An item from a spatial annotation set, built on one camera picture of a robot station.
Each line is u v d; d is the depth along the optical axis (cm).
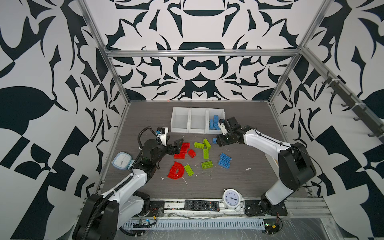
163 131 71
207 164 87
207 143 94
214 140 94
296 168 46
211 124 103
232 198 76
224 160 89
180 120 106
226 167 87
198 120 104
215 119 106
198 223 71
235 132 70
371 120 54
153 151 63
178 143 74
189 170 87
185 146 93
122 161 87
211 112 103
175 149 74
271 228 71
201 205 74
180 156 90
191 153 92
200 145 94
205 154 92
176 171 86
